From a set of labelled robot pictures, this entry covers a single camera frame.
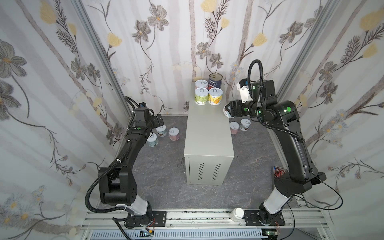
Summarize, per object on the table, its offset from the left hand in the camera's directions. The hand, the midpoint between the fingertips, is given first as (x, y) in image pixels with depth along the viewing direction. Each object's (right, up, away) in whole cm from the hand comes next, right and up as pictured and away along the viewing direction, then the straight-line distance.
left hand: (152, 113), depth 86 cm
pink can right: (+54, -8, +22) cm, 58 cm away
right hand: (+43, +3, -21) cm, 48 cm away
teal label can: (-4, -17, +13) cm, 22 cm away
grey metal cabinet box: (+31, -18, -25) cm, 44 cm away
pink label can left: (+10, -12, +17) cm, 24 cm away
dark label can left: (+1, -10, +18) cm, 21 cm away
